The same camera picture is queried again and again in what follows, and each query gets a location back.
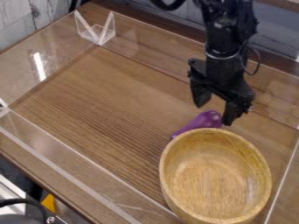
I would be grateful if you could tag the clear acrylic corner bracket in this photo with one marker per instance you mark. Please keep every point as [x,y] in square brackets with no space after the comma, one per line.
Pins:
[99,34]

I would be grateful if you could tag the brown wooden bowl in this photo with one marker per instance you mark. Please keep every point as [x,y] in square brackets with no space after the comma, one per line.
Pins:
[215,177]

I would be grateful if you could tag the yellow black device base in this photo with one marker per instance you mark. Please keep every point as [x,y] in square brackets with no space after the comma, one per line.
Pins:
[15,188]

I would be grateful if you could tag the clear acrylic tray wall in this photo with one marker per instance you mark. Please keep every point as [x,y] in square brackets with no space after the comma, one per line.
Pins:
[88,112]

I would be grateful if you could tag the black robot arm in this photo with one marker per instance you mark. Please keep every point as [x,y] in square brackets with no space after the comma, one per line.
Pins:
[231,24]

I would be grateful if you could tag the purple toy eggplant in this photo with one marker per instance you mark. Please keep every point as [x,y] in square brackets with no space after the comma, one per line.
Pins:
[207,119]

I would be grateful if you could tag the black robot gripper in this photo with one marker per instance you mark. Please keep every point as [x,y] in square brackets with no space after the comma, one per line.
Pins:
[220,76]

